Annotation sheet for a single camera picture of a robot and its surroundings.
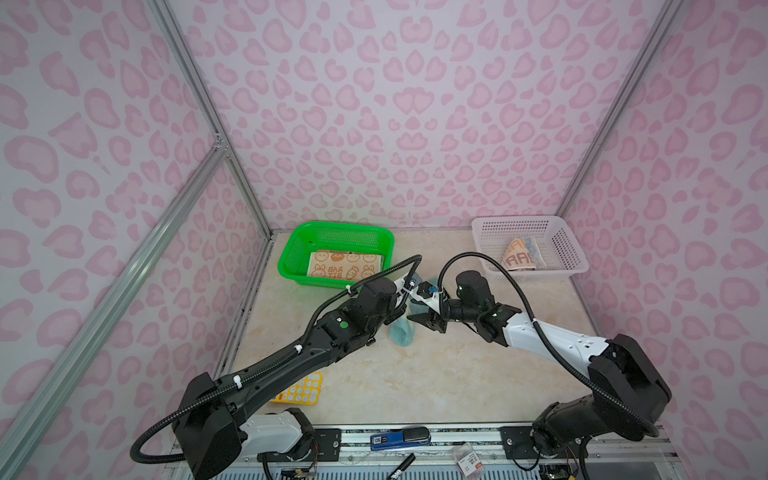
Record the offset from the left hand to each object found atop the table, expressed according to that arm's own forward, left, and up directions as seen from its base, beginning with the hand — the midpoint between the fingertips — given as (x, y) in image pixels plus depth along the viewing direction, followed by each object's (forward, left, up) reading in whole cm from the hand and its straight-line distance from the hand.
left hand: (400, 283), depth 76 cm
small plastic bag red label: (-36, -15, -20) cm, 44 cm away
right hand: (-3, -3, -6) cm, 7 cm away
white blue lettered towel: (+22, -44, -17) cm, 52 cm away
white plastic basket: (+23, -59, -19) cm, 66 cm away
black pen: (-37, +1, -21) cm, 43 cm away
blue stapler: (-31, +1, -18) cm, 36 cm away
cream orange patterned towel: (+21, +18, -19) cm, 34 cm away
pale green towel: (-8, 0, -10) cm, 13 cm away
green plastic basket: (+33, +34, -17) cm, 51 cm away
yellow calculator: (-20, +26, -22) cm, 39 cm away
